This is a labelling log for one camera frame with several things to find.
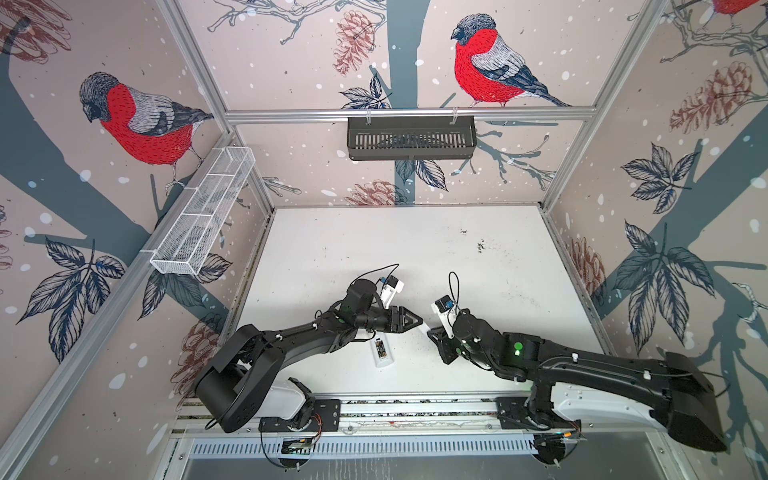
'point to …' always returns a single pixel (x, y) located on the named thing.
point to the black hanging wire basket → (411, 137)
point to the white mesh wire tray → (187, 245)
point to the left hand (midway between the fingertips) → (417, 325)
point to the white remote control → (381, 351)
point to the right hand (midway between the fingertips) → (426, 337)
